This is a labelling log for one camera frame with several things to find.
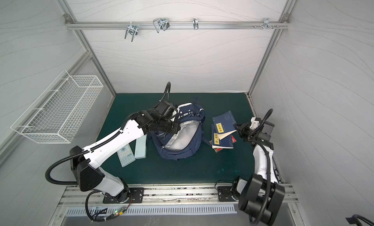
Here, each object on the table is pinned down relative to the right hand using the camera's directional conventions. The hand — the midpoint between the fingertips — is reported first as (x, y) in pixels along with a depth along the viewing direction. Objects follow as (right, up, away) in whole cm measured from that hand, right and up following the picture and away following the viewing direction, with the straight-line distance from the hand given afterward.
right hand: (236, 121), depth 83 cm
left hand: (-31, -1, -7) cm, 32 cm away
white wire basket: (-91, +4, -16) cm, 92 cm away
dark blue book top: (-7, -2, +4) cm, 8 cm away
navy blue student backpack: (-29, -13, +2) cm, 32 cm away
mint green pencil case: (-58, -17, +5) cm, 60 cm away
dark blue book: (-5, -13, +5) cm, 15 cm away
